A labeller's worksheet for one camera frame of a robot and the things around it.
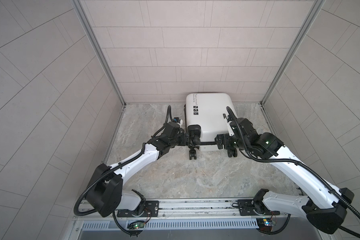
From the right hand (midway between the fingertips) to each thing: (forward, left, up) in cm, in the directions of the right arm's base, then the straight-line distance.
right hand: (220, 139), depth 71 cm
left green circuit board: (-29, +41, -18) cm, 53 cm away
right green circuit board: (-31, -18, -24) cm, 43 cm away
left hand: (+8, +13, -7) cm, 17 cm away
